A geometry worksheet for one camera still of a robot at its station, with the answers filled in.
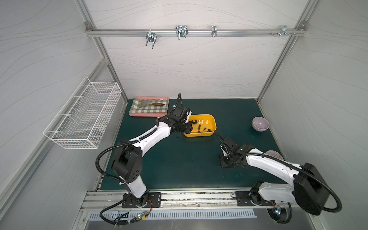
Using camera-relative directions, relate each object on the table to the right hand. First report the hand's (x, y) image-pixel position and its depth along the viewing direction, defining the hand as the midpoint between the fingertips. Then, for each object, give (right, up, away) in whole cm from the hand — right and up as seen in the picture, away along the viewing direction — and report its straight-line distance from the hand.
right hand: (221, 162), depth 84 cm
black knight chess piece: (-5, +17, +17) cm, 25 cm away
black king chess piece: (-12, +19, +19) cm, 30 cm away
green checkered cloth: (-63, +34, +30) cm, 78 cm away
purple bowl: (+33, +21, +18) cm, 43 cm away
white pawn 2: (-6, +23, +20) cm, 31 cm away
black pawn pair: (-14, +23, +21) cm, 34 cm away
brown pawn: (-12, +16, +17) cm, 26 cm away
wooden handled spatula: (-57, +38, +33) cm, 76 cm away
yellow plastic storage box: (-9, +20, +20) cm, 30 cm away
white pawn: (-9, +23, +20) cm, 32 cm away
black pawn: (-8, +18, +17) cm, 26 cm away
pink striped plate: (+33, +4, +2) cm, 33 cm away
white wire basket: (-72, +25, -16) cm, 78 cm away
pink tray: (-62, +28, +27) cm, 73 cm away
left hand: (-18, +20, +2) cm, 27 cm away
